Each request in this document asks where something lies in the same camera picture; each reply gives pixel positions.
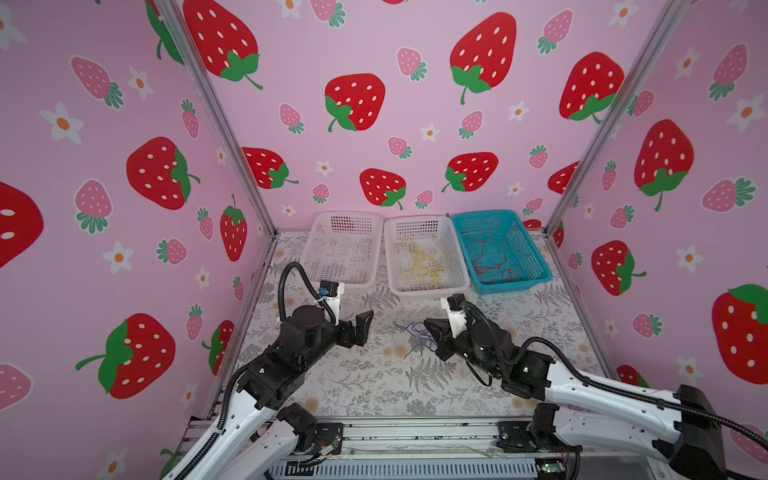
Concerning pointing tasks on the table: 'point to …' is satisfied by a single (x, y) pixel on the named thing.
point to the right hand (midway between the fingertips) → (423, 322)
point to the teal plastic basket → (501, 255)
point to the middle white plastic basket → (436, 236)
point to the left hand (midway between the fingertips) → (357, 308)
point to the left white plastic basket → (343, 247)
